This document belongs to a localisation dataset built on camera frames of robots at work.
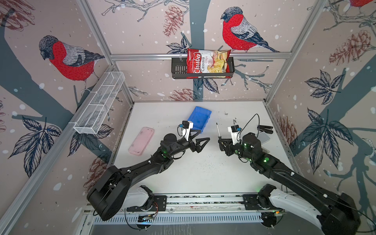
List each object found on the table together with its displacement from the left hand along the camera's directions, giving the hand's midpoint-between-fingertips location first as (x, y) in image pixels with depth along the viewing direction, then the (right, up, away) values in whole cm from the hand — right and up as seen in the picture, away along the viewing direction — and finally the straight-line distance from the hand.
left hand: (207, 134), depth 72 cm
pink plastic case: (-42, -9, +25) cm, 50 cm away
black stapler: (+45, -1, +29) cm, 54 cm away
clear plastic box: (+42, -6, +28) cm, 51 cm away
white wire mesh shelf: (-59, +6, -2) cm, 59 cm away
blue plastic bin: (-2, +7, +39) cm, 40 cm away
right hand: (+7, -4, +5) cm, 10 cm away
